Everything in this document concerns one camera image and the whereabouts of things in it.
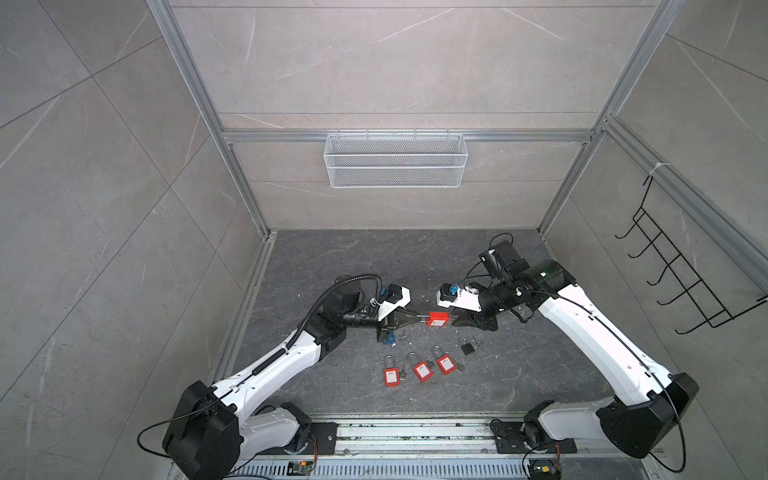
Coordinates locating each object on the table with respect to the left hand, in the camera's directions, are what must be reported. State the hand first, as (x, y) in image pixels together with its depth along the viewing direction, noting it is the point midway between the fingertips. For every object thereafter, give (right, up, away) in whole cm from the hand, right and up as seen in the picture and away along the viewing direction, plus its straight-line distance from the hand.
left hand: (418, 311), depth 69 cm
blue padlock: (-6, -13, +21) cm, 25 cm away
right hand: (+10, 0, +3) cm, 10 cm away
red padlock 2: (-6, -20, +14) cm, 26 cm away
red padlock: (+4, -1, -2) cm, 5 cm away
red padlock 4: (+9, -18, +16) cm, 26 cm away
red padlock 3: (+2, -19, +15) cm, 24 cm away
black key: (+20, -14, +21) cm, 32 cm away
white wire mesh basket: (-6, +46, +32) cm, 56 cm away
